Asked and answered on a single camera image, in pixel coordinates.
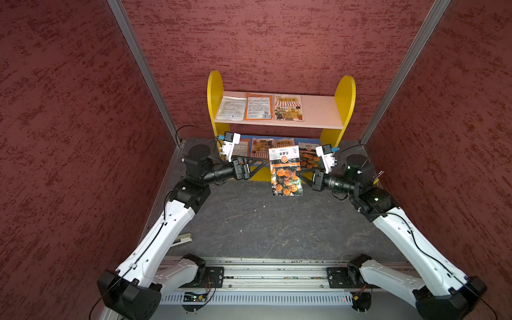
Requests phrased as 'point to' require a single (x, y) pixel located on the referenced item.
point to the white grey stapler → (182, 238)
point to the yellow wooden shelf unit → (258, 130)
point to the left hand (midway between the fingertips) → (259, 165)
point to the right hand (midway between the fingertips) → (295, 179)
